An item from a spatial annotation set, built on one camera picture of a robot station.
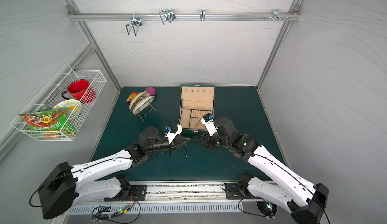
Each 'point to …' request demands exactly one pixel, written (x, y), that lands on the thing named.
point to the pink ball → (151, 90)
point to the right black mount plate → (234, 191)
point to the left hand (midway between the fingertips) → (189, 141)
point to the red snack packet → (132, 95)
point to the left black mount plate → (128, 192)
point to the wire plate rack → (146, 111)
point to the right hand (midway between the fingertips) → (200, 135)
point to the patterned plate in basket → (71, 107)
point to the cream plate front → (140, 106)
